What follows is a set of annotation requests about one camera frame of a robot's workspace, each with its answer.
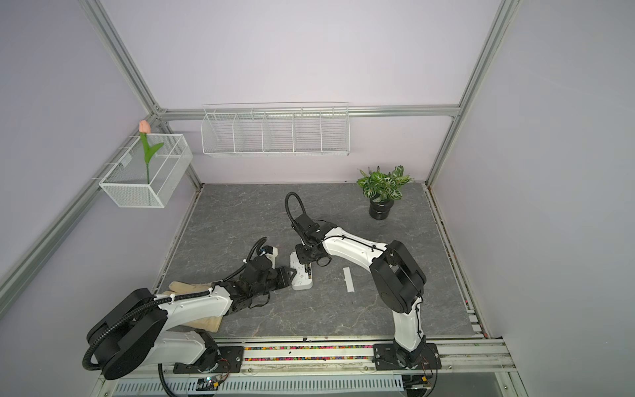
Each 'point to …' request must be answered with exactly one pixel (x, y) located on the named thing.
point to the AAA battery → (309, 276)
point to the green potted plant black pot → (383, 189)
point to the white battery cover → (348, 279)
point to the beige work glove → (176, 288)
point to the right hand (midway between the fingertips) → (304, 254)
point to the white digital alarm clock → (301, 280)
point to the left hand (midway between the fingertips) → (294, 274)
